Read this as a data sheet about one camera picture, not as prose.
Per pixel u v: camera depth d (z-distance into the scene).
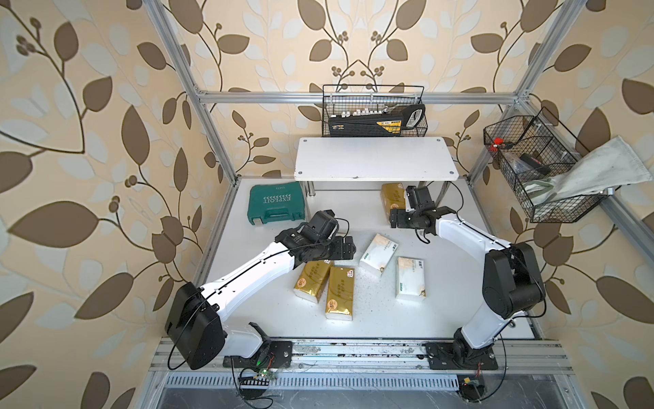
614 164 0.59
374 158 0.80
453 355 0.70
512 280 0.47
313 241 0.60
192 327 0.40
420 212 0.71
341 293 0.80
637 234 0.54
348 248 0.71
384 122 0.81
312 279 0.83
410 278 0.85
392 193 0.97
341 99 0.91
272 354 0.74
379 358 0.75
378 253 0.91
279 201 1.05
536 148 0.80
